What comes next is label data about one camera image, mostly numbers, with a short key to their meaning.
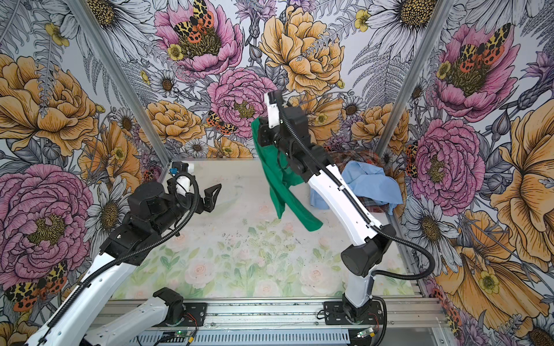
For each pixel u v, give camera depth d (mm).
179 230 436
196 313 746
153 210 479
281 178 729
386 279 479
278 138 565
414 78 889
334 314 739
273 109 576
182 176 520
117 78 874
